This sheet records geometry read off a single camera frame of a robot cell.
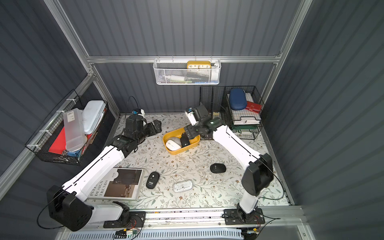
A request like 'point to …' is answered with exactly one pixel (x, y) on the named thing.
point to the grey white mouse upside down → (183, 186)
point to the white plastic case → (92, 111)
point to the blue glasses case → (237, 99)
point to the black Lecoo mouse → (184, 140)
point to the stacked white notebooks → (245, 116)
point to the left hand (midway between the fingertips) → (155, 124)
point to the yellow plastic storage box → (176, 135)
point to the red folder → (59, 145)
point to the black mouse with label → (152, 180)
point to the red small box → (253, 107)
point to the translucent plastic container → (75, 137)
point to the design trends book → (120, 183)
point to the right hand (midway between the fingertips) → (196, 125)
